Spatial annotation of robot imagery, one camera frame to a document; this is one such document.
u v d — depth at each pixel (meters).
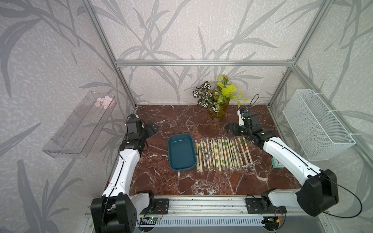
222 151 0.94
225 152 0.94
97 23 0.76
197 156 0.91
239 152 0.94
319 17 0.74
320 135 0.59
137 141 0.58
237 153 0.94
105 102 0.76
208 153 0.93
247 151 0.94
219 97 0.96
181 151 0.94
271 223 0.72
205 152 0.94
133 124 0.60
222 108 1.16
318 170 0.43
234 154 0.93
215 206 0.75
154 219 0.70
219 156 0.91
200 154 0.93
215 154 0.92
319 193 0.40
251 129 0.62
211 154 0.92
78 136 0.69
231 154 0.93
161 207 0.73
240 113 0.75
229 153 0.93
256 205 0.74
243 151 0.94
